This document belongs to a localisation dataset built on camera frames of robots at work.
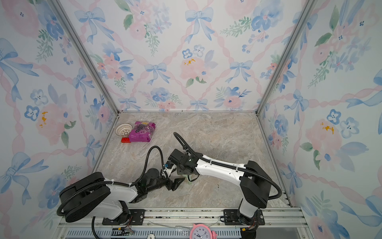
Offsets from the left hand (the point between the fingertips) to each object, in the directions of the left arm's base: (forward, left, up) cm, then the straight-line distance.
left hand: (181, 174), depth 83 cm
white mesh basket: (+33, +43, -3) cm, 55 cm away
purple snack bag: (+29, +28, +1) cm, 40 cm away
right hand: (+2, -1, +1) cm, 3 cm away
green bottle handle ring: (-6, -4, +12) cm, 14 cm away
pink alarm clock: (-26, -11, -3) cm, 28 cm away
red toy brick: (+25, +40, -3) cm, 47 cm away
